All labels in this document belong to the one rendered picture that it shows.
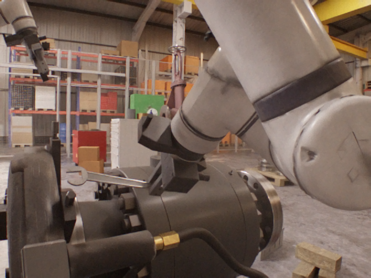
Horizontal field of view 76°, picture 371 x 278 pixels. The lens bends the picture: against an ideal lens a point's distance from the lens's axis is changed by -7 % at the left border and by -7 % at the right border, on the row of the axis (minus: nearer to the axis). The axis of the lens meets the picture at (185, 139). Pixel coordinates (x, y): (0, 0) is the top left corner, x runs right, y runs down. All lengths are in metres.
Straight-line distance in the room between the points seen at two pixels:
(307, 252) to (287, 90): 1.94
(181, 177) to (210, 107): 0.14
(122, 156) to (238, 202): 3.81
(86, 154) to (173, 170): 5.02
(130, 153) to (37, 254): 4.24
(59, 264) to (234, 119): 0.43
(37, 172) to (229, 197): 0.68
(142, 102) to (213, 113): 7.82
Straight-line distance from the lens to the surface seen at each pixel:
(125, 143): 4.71
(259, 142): 0.35
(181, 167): 0.44
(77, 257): 0.60
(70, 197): 0.62
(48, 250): 0.58
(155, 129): 0.42
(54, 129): 0.91
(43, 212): 0.70
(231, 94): 0.33
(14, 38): 1.16
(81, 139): 6.21
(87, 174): 0.55
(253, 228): 1.11
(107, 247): 0.61
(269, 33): 0.21
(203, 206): 0.96
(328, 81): 0.21
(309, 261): 2.12
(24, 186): 0.76
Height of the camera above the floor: 1.07
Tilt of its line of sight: 3 degrees down
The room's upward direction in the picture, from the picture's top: 1 degrees clockwise
